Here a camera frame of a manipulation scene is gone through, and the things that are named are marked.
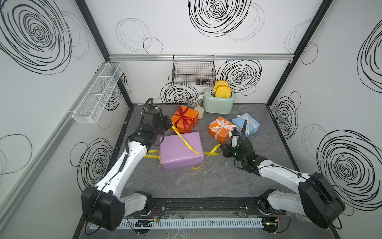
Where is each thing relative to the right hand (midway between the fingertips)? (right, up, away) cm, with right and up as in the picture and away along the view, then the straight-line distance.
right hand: (220, 146), depth 85 cm
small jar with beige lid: (-10, +21, +23) cm, 33 cm away
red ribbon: (-21, +15, +11) cm, 28 cm away
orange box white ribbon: (+3, +9, +11) cm, 14 cm away
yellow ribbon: (-39, -6, +6) cm, 40 cm away
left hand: (-28, +16, -7) cm, 33 cm away
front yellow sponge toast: (+5, +35, +17) cm, 39 cm away
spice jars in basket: (-9, +38, +2) cm, 39 cm away
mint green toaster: (+2, +26, +25) cm, 36 cm away
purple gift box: (-26, -4, -3) cm, 26 cm away
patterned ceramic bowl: (-16, +29, +34) cm, 48 cm away
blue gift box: (+24, +12, +13) cm, 30 cm away
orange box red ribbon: (-18, +20, +17) cm, 32 cm away
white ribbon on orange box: (+2, +12, +13) cm, 18 cm away
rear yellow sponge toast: (+4, +41, +18) cm, 45 cm away
